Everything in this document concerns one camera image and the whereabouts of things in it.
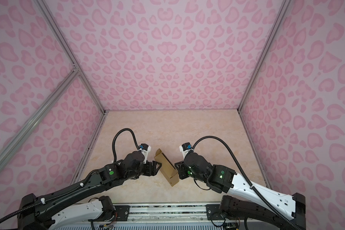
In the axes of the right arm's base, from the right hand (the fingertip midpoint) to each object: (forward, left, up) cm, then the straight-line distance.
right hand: (174, 166), depth 68 cm
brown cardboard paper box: (0, +4, -6) cm, 7 cm away
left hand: (+4, +9, -5) cm, 11 cm away
